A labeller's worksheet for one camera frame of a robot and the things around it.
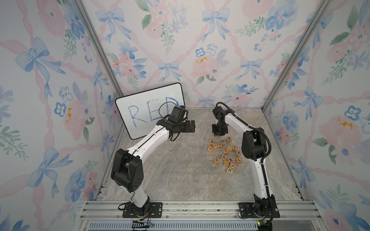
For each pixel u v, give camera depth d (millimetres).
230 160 899
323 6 689
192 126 764
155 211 735
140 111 892
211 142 975
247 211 731
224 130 941
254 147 618
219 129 903
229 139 996
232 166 863
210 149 947
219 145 957
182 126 731
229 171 852
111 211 750
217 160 894
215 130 939
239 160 889
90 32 764
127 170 437
